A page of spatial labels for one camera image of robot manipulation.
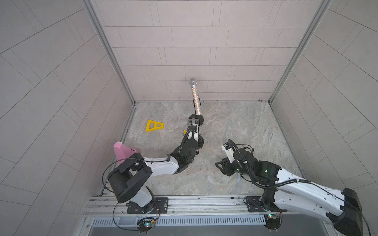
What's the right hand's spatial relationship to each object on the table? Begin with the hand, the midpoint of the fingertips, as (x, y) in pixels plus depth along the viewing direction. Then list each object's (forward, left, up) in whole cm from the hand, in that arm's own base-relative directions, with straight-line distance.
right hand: (218, 164), depth 74 cm
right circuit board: (-23, -23, -13) cm, 36 cm away
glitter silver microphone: (+37, +9, +15) cm, 40 cm away
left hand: (+20, +8, +4) cm, 22 cm away
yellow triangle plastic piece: (+31, +38, -7) cm, 50 cm away
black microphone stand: (+37, +11, -4) cm, 39 cm away
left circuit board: (-22, +36, -8) cm, 43 cm away
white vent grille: (-20, +44, -11) cm, 49 cm away
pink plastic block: (+7, +48, +7) cm, 49 cm away
